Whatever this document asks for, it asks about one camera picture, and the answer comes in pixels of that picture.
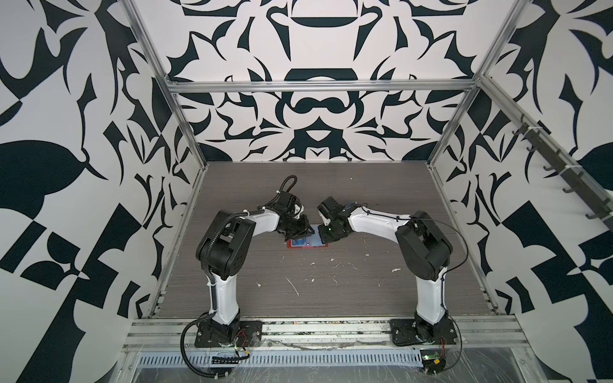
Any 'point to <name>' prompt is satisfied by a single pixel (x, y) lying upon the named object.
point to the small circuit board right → (433, 361)
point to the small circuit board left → (225, 360)
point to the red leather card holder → (311, 241)
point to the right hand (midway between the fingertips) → (322, 233)
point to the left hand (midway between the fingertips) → (313, 228)
